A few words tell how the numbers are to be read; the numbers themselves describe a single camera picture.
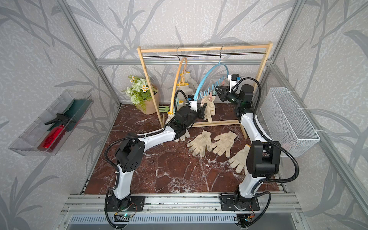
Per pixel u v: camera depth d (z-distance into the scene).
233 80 0.70
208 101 0.82
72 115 0.67
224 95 0.72
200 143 0.96
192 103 0.74
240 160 0.89
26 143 0.57
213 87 0.77
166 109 1.17
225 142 0.96
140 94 0.91
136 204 0.72
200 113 0.75
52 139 0.60
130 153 0.51
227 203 0.73
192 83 0.98
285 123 0.65
